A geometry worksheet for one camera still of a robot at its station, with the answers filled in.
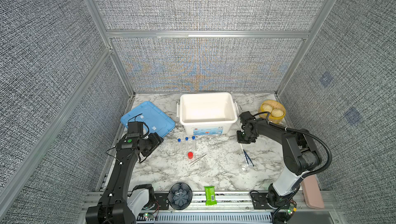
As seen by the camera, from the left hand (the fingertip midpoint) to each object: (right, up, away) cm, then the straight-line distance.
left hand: (159, 142), depth 81 cm
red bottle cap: (+16, -9, +6) cm, 19 cm away
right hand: (+47, -2, +14) cm, 49 cm away
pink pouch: (+76, -24, -6) cm, 79 cm away
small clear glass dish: (+46, -15, +2) cm, 48 cm away
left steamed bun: (+67, +18, +23) cm, 73 cm away
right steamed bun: (+72, +15, +20) cm, 76 cm away
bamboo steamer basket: (+75, +20, +28) cm, 82 cm away
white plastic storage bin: (+27, +14, +29) cm, 42 cm away
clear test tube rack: (+17, -3, +5) cm, 18 cm away
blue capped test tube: (+14, +2, -3) cm, 15 cm away
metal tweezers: (+20, -11, +7) cm, 24 cm away
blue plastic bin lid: (-8, +9, +23) cm, 26 cm away
